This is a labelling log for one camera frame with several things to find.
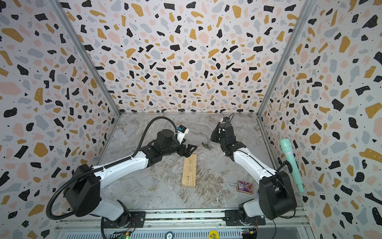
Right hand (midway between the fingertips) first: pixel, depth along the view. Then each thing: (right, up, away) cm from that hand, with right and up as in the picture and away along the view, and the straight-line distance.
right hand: (216, 131), depth 87 cm
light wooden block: (-16, -24, 0) cm, 28 cm away
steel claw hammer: (-6, -9, +7) cm, 13 cm away
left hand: (-12, -6, -7) cm, 15 cm away
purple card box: (+16, -31, -4) cm, 35 cm away
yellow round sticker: (-3, -48, -17) cm, 51 cm away
